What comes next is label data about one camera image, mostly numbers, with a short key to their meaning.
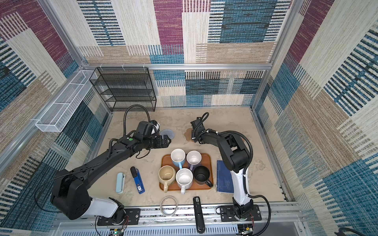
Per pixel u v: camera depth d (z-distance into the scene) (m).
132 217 0.73
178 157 0.90
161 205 0.76
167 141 0.77
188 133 1.05
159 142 0.74
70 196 0.41
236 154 0.56
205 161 0.93
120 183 0.81
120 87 1.08
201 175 0.85
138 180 0.82
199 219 0.69
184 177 0.85
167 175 0.86
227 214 0.73
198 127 0.81
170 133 1.05
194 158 0.89
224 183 0.83
